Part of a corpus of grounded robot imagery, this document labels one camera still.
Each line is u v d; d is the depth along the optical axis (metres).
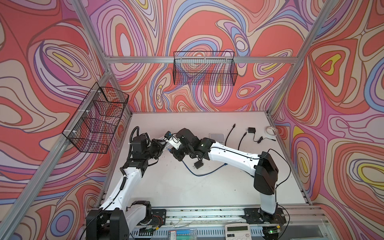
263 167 0.52
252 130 1.07
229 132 1.07
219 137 1.03
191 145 0.60
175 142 0.67
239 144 1.01
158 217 0.73
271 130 1.08
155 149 0.72
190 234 0.70
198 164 0.91
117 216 0.40
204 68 0.96
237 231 0.68
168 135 0.68
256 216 0.73
